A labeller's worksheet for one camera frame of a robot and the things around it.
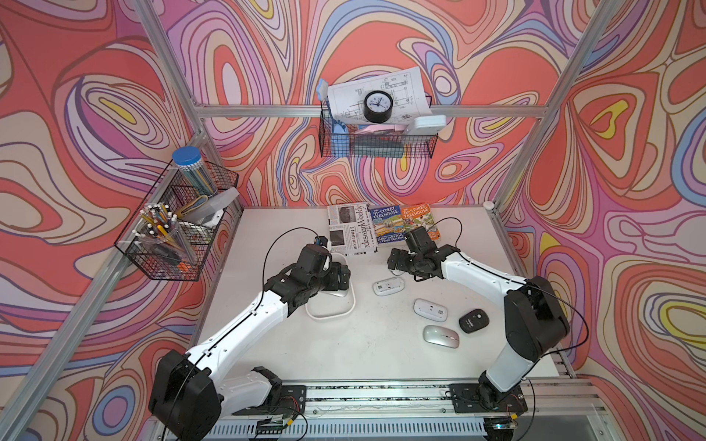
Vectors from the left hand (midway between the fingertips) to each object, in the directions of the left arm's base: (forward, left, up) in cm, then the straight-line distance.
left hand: (340, 272), depth 81 cm
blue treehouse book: (+32, -18, -13) cm, 39 cm away
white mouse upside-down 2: (-5, -29, -14) cm, 33 cm away
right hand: (+7, -20, -9) cm, 23 cm away
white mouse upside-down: (+3, -16, -14) cm, 21 cm away
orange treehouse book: (+36, -32, -13) cm, 50 cm away
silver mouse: (-13, -32, -17) cm, 38 cm away
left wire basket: (+8, +39, +16) cm, 42 cm away
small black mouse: (-9, -42, -14) cm, 46 cm away
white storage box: (-2, +3, -18) cm, 18 cm away
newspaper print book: (+27, -3, -12) cm, 30 cm away
